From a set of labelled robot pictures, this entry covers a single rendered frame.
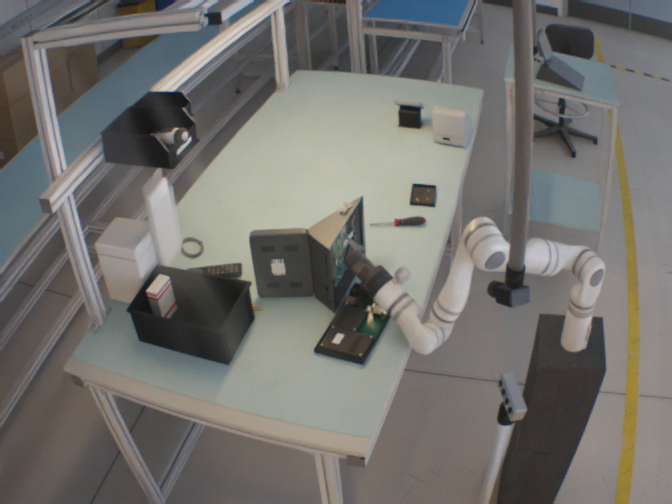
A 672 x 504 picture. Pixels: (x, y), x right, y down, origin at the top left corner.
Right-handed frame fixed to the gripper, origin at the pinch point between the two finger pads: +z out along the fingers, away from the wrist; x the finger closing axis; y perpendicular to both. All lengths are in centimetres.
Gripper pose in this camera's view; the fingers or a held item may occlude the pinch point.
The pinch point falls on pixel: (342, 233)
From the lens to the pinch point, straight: 192.3
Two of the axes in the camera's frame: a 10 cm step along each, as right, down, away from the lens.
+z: -6.6, -6.8, 3.1
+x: 3.1, 1.3, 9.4
